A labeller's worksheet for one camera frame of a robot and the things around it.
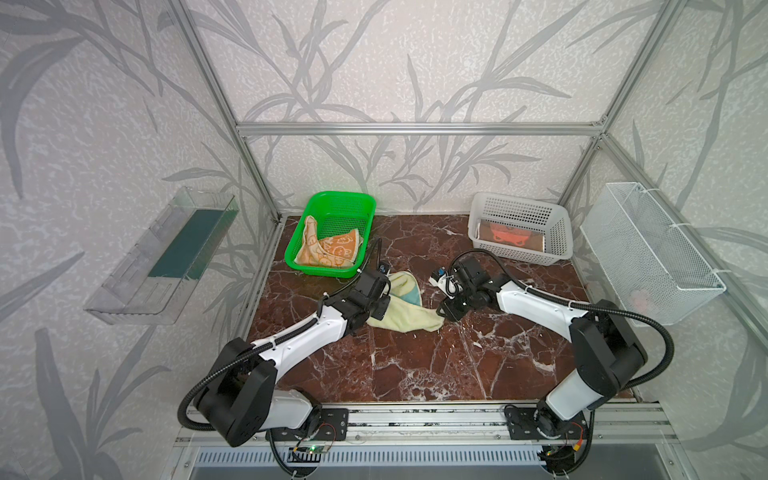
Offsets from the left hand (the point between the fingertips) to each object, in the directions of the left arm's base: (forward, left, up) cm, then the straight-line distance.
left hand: (382, 287), depth 88 cm
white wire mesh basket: (-8, -60, +25) cm, 66 cm away
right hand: (-1, -18, -4) cm, 19 cm away
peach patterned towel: (+20, +19, -9) cm, 29 cm away
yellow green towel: (-5, -7, -5) cm, 10 cm away
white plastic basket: (+35, -62, -5) cm, 71 cm away
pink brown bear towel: (+28, -47, -8) cm, 55 cm away
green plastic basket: (+39, +22, -9) cm, 46 cm away
